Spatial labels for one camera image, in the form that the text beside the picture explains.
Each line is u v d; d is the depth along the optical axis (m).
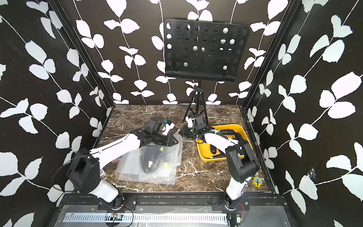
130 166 0.86
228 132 0.98
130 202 0.76
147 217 0.70
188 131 0.80
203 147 0.96
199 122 0.72
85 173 0.44
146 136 0.62
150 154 0.87
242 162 0.47
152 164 0.83
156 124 0.66
